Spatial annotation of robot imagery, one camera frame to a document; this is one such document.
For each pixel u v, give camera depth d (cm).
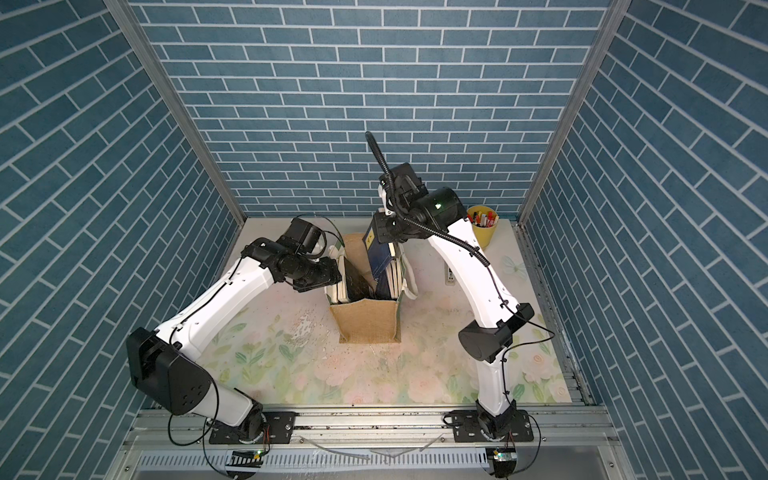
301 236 62
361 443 72
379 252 74
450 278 99
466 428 73
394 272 83
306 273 66
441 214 46
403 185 51
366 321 84
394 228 62
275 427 74
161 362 40
